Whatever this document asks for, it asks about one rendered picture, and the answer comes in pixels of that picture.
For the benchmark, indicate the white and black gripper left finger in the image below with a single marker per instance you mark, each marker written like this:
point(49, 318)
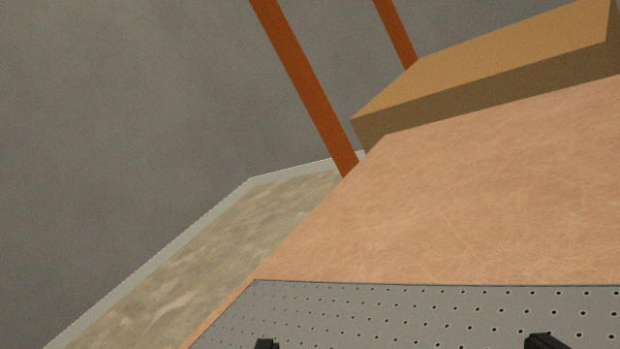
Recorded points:
point(266, 343)

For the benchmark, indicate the grey flat base plate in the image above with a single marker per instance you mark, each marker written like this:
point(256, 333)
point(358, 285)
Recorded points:
point(304, 314)

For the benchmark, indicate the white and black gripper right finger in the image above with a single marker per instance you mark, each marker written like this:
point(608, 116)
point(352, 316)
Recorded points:
point(543, 341)

